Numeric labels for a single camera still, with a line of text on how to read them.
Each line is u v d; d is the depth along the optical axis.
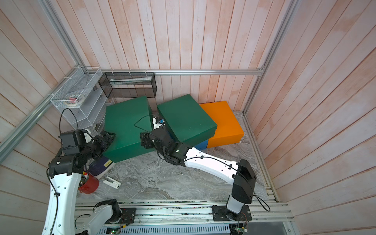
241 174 0.42
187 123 0.82
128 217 0.73
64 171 0.42
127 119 0.94
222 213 0.73
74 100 0.69
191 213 0.76
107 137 0.61
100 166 0.89
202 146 0.89
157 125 0.62
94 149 0.57
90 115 0.79
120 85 1.04
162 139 0.50
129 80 0.89
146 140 0.60
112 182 0.82
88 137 0.59
